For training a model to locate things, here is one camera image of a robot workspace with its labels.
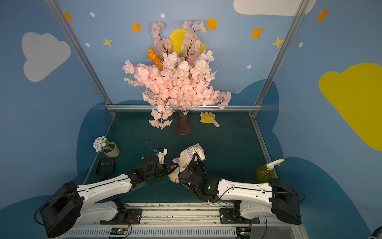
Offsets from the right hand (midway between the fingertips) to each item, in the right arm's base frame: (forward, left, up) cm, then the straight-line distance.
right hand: (202, 152), depth 74 cm
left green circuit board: (-34, +39, -22) cm, 57 cm away
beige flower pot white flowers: (+6, +59, -7) cm, 60 cm away
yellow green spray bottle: (-3, -35, -13) cm, 38 cm away
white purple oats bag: (-2, +8, -2) cm, 9 cm away
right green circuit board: (-30, -22, -23) cm, 44 cm away
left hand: (-2, +12, -10) cm, 16 cm away
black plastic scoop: (-2, +60, -22) cm, 64 cm away
